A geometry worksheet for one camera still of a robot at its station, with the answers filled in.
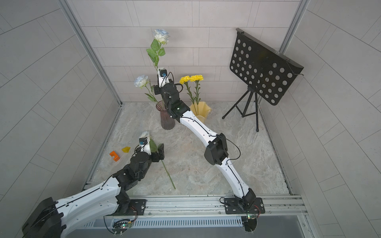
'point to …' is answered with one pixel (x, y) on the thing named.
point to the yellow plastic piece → (126, 149)
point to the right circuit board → (250, 225)
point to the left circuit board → (119, 226)
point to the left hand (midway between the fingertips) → (160, 144)
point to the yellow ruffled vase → (200, 109)
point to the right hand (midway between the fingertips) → (158, 74)
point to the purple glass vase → (167, 122)
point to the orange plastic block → (116, 157)
